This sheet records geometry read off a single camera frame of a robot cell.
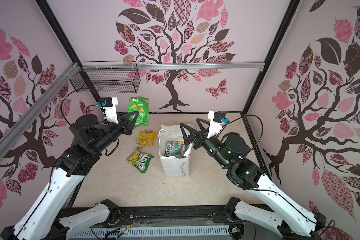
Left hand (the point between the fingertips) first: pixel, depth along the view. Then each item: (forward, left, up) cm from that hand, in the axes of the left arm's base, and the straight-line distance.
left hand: (137, 115), depth 59 cm
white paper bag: (-10, -14, -27) cm, 32 cm away
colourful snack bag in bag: (+5, -14, -35) cm, 38 cm away
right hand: (-6, -21, +3) cm, 22 cm away
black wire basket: (+45, +30, -10) cm, 55 cm away
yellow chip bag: (+19, +7, -43) cm, 47 cm away
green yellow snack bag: (0, +8, -41) cm, 42 cm away
